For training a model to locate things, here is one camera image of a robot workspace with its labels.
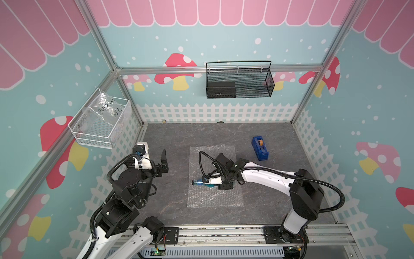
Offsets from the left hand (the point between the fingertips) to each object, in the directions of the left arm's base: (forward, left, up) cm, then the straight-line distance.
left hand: (153, 153), depth 62 cm
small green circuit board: (-29, +3, -37) cm, 47 cm away
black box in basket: (+45, -27, -1) cm, 52 cm away
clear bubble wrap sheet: (-5, -17, -34) cm, 38 cm away
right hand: (+3, -28, -28) cm, 39 cm away
